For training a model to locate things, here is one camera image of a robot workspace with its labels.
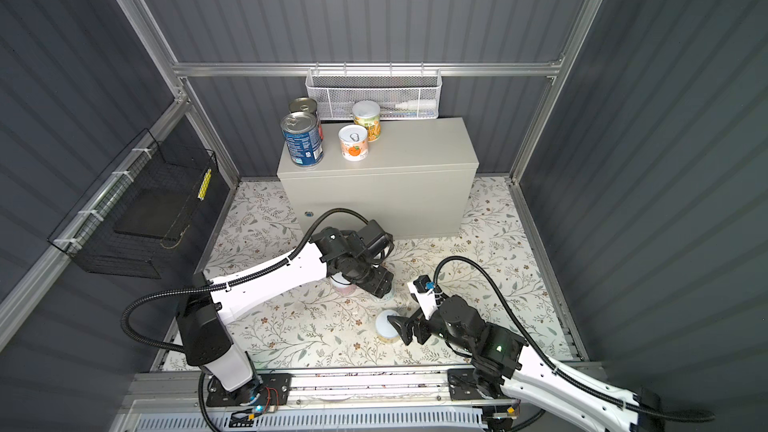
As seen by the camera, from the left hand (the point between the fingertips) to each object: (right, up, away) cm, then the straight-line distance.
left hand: (381, 282), depth 77 cm
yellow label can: (+1, -13, +1) cm, 13 cm away
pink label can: (-12, -3, +10) cm, 16 cm away
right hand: (+6, -6, -4) cm, 9 cm away
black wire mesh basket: (-62, +22, +2) cm, 65 cm away
